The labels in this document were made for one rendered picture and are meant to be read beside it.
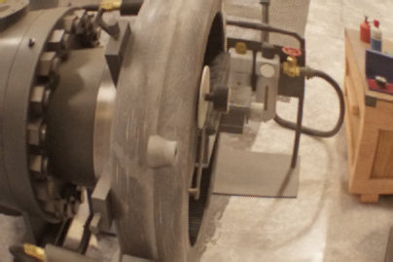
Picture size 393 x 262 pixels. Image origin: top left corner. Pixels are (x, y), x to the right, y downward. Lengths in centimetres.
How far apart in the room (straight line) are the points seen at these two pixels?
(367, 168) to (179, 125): 125
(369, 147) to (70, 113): 120
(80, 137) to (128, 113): 28
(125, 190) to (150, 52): 23
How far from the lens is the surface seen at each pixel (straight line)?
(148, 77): 109
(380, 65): 226
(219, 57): 158
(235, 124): 155
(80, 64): 140
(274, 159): 253
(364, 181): 227
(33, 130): 127
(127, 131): 109
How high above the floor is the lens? 130
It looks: 29 degrees down
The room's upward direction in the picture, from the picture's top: 3 degrees clockwise
